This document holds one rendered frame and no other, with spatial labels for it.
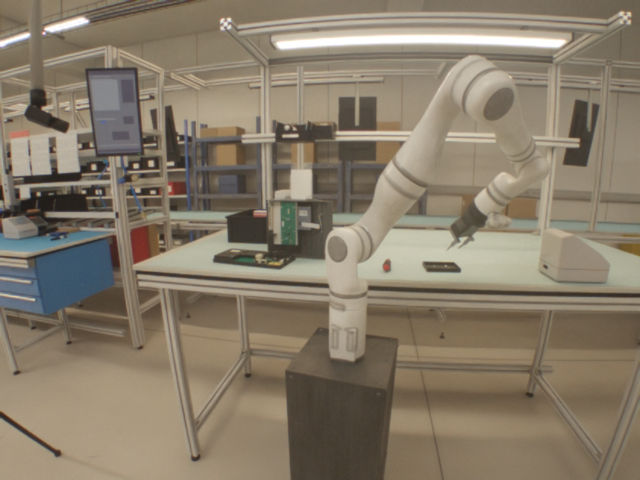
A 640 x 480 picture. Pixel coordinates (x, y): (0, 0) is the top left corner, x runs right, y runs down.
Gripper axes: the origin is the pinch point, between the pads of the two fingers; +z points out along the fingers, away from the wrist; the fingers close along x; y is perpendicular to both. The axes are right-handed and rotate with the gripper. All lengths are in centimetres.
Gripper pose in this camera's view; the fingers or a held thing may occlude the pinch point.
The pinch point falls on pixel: (452, 249)
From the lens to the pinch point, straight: 104.9
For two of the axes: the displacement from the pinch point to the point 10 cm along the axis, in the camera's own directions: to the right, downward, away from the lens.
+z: -2.9, 5.6, 7.7
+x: -9.1, 0.8, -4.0
